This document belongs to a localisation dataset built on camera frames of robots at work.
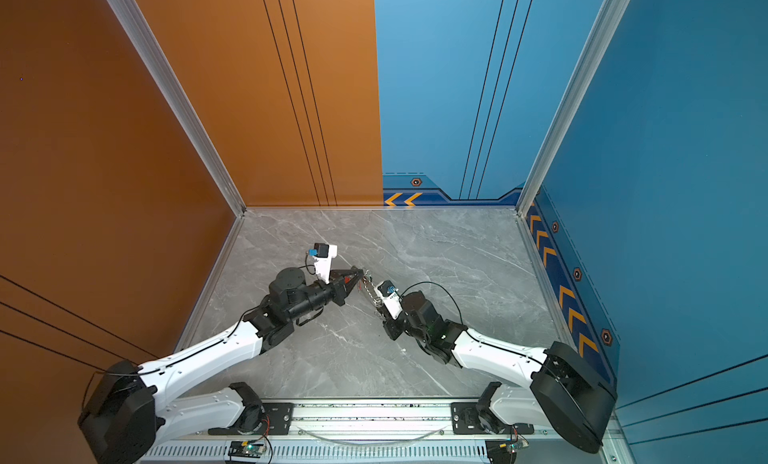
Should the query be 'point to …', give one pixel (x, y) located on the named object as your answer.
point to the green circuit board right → (502, 451)
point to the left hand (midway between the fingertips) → (363, 271)
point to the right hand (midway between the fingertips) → (377, 308)
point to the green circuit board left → (245, 449)
